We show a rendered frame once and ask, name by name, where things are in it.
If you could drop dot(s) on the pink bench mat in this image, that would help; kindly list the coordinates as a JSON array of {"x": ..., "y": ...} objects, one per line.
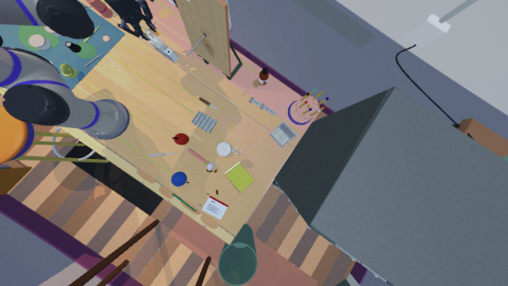
[{"x": 274, "y": 95}]

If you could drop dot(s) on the red round tin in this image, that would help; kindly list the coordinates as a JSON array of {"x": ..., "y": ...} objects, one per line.
[{"x": 182, "y": 139}]

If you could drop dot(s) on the green barred stool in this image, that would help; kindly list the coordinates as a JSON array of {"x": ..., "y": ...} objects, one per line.
[{"x": 59, "y": 159}]

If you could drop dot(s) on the white card red strip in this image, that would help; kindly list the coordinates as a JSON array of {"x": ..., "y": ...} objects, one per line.
[{"x": 215, "y": 208}]

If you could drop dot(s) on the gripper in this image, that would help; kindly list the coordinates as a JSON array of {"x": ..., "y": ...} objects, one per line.
[{"x": 127, "y": 8}]

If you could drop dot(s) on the brown bottle white label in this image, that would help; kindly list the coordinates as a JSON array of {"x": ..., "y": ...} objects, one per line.
[{"x": 263, "y": 77}]

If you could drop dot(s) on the white wall fitting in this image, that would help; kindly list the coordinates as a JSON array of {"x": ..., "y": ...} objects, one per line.
[{"x": 436, "y": 22}]

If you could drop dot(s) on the brown cardboard box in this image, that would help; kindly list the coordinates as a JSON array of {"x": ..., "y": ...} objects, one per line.
[{"x": 484, "y": 137}]

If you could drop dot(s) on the grey tweezers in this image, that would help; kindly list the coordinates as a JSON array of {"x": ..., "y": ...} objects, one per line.
[{"x": 162, "y": 154}]

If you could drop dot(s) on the yellow-green disc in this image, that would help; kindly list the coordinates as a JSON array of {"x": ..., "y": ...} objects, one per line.
[{"x": 68, "y": 71}]

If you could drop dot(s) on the black cylinder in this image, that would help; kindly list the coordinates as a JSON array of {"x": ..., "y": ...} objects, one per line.
[{"x": 73, "y": 47}]

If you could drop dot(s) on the striped rug purple border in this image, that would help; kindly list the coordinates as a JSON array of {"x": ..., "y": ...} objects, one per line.
[{"x": 79, "y": 222}]

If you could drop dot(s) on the grey metal bracket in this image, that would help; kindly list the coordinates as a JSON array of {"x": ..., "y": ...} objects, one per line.
[{"x": 163, "y": 47}]

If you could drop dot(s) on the pink brush white head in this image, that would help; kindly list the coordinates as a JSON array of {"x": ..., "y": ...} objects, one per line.
[{"x": 199, "y": 157}]

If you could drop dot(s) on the grey metal hook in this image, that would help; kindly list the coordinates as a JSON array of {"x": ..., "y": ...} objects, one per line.
[{"x": 196, "y": 45}]

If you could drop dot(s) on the dark brown short stick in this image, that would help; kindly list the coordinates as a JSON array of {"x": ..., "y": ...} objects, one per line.
[{"x": 203, "y": 272}]

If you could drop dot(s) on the silver stopwatch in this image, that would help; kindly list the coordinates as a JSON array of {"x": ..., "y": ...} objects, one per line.
[{"x": 224, "y": 149}]

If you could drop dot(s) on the small pink disc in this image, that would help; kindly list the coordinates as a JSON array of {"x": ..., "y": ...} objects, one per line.
[{"x": 106, "y": 38}]

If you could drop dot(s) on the grey metal syringe tool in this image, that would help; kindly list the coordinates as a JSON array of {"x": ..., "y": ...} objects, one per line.
[{"x": 262, "y": 106}]

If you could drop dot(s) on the large pink disc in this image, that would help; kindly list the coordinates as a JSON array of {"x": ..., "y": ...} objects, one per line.
[{"x": 37, "y": 41}]

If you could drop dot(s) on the orange round drum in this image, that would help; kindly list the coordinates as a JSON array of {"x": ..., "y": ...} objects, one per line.
[{"x": 12, "y": 135}]

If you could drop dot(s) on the yellow-green pad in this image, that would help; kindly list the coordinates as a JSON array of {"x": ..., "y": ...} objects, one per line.
[{"x": 239, "y": 177}]

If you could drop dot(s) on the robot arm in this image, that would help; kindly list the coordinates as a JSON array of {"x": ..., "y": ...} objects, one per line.
[{"x": 47, "y": 107}]

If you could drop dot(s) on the grey ribbed tray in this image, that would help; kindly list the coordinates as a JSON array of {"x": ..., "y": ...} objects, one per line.
[{"x": 204, "y": 122}]

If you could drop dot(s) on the grey slim tool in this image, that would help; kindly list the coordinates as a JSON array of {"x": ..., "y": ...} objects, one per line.
[{"x": 93, "y": 60}]

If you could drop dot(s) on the blue work mat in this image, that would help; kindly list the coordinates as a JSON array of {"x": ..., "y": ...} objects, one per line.
[{"x": 99, "y": 47}]

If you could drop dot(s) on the green pen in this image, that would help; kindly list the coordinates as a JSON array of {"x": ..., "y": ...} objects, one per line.
[{"x": 184, "y": 202}]

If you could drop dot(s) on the grey cabinet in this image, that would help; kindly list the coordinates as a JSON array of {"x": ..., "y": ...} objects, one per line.
[{"x": 405, "y": 190}]

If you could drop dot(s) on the dark brown long stick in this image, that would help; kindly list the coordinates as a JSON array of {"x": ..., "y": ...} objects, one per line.
[{"x": 119, "y": 250}]

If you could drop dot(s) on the wooden test board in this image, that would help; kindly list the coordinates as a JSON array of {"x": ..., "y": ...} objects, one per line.
[{"x": 206, "y": 32}]

